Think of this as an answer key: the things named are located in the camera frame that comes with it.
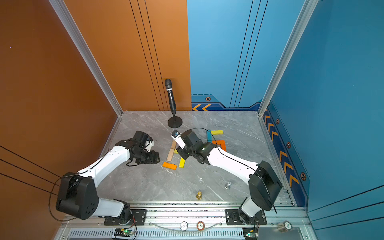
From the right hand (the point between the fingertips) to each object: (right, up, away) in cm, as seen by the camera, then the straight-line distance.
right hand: (181, 145), depth 82 cm
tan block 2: (-8, -7, +13) cm, 17 cm away
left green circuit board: (-27, -40, -11) cm, 49 cm away
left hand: (-16, -8, +5) cm, 18 cm away
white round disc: (+2, -37, -11) cm, 39 cm away
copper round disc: (+11, -37, -11) cm, 40 cm away
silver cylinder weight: (+26, -22, -1) cm, 33 cm away
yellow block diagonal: (-5, -6, +15) cm, 16 cm away
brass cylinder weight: (+10, -25, -5) cm, 28 cm away
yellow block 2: (+24, +6, +27) cm, 36 cm away
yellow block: (0, -12, +10) cm, 15 cm away
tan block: (-7, -1, +18) cm, 19 cm away
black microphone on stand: (-9, +14, +30) cm, 34 cm away
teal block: (+18, +2, +20) cm, 27 cm away
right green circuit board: (+35, -41, -11) cm, 55 cm away
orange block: (-8, -13, +8) cm, 17 cm away
